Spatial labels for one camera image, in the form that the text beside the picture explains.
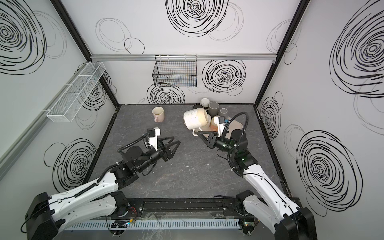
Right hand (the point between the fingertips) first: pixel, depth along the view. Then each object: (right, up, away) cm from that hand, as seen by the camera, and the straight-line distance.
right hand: (196, 134), depth 68 cm
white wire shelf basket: (-64, +13, +4) cm, 66 cm away
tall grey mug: (+19, +12, +34) cm, 41 cm away
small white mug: (+7, +19, +43) cm, 48 cm away
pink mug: (-26, +11, +35) cm, 45 cm away
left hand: (-8, -3, -2) cm, 9 cm away
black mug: (+1, +17, +41) cm, 44 cm away
